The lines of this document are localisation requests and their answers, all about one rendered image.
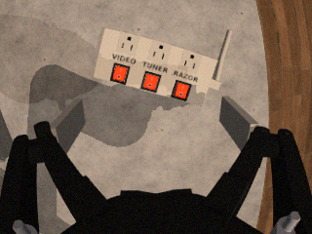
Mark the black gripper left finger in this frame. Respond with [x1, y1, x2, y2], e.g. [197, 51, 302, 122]
[0, 98, 137, 234]

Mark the white power strip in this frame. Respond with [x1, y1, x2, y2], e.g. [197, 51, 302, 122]
[94, 28, 233, 107]

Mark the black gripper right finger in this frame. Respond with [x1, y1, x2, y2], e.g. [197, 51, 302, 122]
[180, 97, 312, 234]

